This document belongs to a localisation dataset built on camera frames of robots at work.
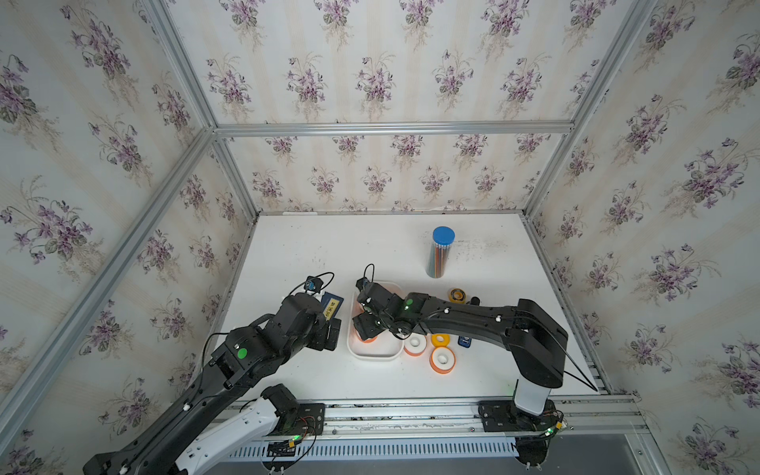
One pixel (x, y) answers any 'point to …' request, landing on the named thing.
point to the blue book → (331, 305)
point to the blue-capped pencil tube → (439, 250)
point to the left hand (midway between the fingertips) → (328, 322)
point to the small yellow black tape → (457, 296)
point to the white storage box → (388, 344)
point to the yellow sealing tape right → (443, 343)
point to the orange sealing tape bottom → (442, 359)
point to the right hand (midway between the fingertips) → (366, 321)
